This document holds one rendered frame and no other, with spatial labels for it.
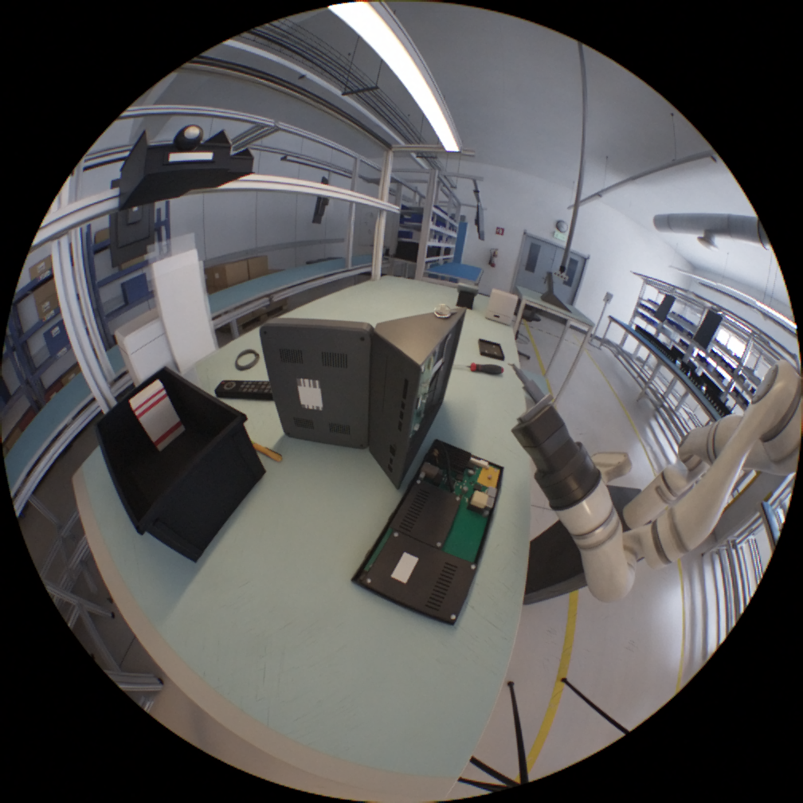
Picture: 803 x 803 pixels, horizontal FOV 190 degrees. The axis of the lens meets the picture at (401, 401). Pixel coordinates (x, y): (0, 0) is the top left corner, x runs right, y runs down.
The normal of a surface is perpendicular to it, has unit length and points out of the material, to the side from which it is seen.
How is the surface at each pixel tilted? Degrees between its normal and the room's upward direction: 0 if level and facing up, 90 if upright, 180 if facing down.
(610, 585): 71
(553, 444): 57
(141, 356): 90
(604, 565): 77
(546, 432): 44
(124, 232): 98
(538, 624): 0
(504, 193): 90
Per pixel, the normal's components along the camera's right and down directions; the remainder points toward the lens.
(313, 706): 0.11, -0.77
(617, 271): -0.33, 0.56
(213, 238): 0.93, 0.29
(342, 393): -0.07, 0.62
